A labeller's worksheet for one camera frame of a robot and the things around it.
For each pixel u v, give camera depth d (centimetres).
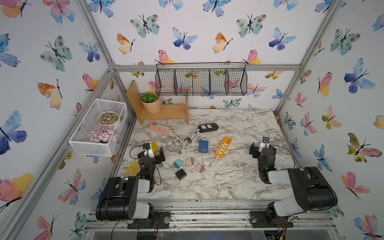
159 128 108
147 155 77
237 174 87
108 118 71
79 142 59
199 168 89
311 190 45
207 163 91
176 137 104
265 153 72
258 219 74
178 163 91
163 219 74
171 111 111
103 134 62
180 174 87
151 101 101
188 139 96
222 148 97
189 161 92
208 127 104
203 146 97
